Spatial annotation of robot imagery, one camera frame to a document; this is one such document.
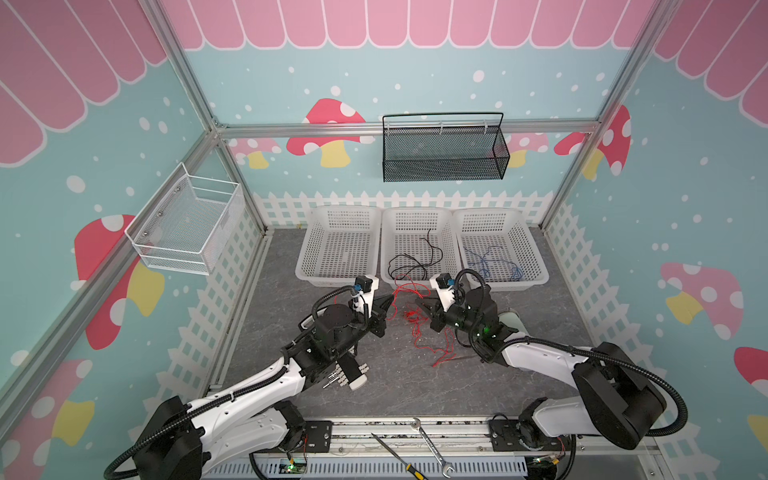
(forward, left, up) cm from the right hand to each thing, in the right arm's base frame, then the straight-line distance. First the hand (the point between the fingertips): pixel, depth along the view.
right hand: (416, 299), depth 82 cm
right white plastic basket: (+40, -28, -12) cm, 50 cm away
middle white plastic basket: (+32, -2, -13) cm, 35 cm away
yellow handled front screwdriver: (-38, +1, -14) cm, 41 cm away
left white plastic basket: (+35, +27, -15) cm, 46 cm away
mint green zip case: (0, -31, -13) cm, 33 cm away
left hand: (-4, +6, +5) cm, 9 cm away
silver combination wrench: (-28, +1, -17) cm, 32 cm away
